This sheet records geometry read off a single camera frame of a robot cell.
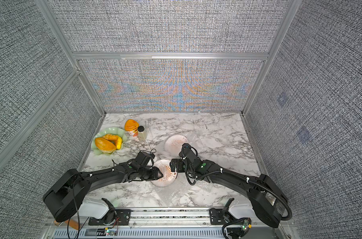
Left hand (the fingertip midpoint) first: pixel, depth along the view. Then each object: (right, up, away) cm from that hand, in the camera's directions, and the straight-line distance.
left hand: (163, 176), depth 85 cm
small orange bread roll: (-35, +21, +10) cm, 42 cm away
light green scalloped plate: (-41, +25, +18) cm, 51 cm away
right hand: (+7, +9, -3) cm, 12 cm away
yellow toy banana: (-31, +18, +12) cm, 37 cm away
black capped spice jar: (-17, +23, +15) cm, 32 cm away
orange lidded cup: (-23, +28, +14) cm, 39 cm away
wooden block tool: (-41, -18, -14) cm, 47 cm away
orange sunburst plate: (+5, +16, +16) cm, 23 cm away
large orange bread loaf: (-36, +17, +5) cm, 40 cm away
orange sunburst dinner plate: (+3, -1, +1) cm, 3 cm away
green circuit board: (-26, -21, -15) cm, 36 cm away
